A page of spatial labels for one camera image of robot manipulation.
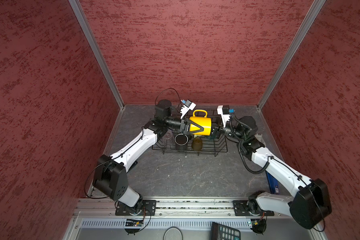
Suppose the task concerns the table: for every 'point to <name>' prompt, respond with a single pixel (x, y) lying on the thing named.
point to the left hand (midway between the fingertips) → (201, 130)
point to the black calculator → (219, 232)
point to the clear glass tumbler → (168, 139)
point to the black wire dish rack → (210, 144)
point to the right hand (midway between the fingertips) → (201, 124)
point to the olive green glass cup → (197, 144)
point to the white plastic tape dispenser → (259, 137)
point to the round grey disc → (173, 233)
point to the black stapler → (133, 165)
